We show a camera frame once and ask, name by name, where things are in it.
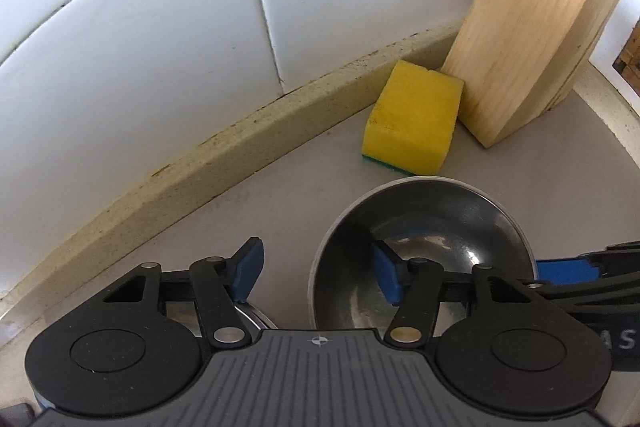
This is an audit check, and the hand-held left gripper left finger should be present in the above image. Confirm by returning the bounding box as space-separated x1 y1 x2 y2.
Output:
87 237 265 349

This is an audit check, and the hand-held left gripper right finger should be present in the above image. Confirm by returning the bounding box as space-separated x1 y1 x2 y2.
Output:
371 239 546 349

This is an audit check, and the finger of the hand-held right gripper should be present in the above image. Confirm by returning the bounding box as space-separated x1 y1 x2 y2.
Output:
535 243 640 289

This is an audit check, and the yellow green sponge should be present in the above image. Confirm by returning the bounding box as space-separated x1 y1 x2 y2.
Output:
361 60 466 176

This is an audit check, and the wooden glass cabinet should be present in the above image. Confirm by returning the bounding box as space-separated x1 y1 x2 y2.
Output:
611 47 640 94

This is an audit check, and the wooden knife block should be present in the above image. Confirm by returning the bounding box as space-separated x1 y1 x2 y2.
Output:
440 0 632 149

